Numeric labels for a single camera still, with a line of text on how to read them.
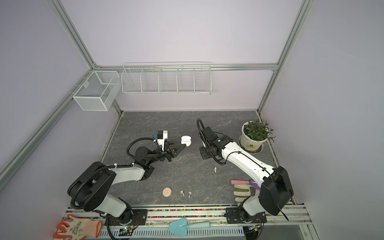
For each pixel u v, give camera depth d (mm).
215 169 890
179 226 708
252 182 837
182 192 807
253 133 849
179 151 712
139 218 734
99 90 967
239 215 652
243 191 819
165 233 706
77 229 690
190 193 806
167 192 807
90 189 441
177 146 705
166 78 991
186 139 718
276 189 412
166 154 667
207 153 740
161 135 658
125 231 723
